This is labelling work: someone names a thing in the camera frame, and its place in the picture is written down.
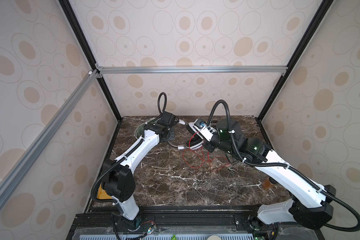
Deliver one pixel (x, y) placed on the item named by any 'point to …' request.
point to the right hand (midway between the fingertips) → (202, 131)
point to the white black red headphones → (181, 121)
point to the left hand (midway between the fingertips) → (173, 132)
